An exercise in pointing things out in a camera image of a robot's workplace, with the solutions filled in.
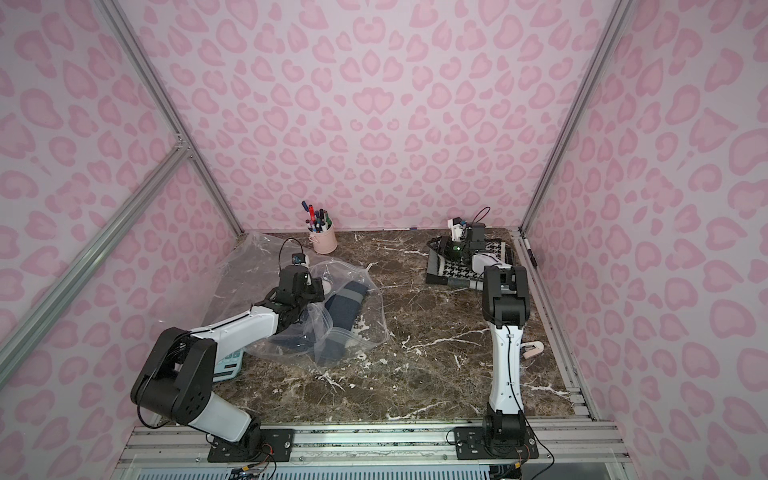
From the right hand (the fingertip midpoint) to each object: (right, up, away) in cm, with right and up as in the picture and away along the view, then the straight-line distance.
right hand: (428, 241), depth 108 cm
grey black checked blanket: (+2, -10, -4) cm, 11 cm away
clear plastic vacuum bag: (-63, -11, -1) cm, 64 cm away
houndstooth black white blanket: (+10, -10, -8) cm, 16 cm away
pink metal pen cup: (-38, 0, +2) cm, 38 cm away
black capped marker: (-38, +9, -2) cm, 39 cm away
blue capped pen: (-44, +13, -1) cm, 46 cm away
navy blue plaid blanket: (-30, -25, -30) cm, 49 cm away
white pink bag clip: (+30, -32, -21) cm, 48 cm away
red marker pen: (-41, +9, -4) cm, 42 cm away
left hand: (-36, -12, -15) cm, 40 cm away
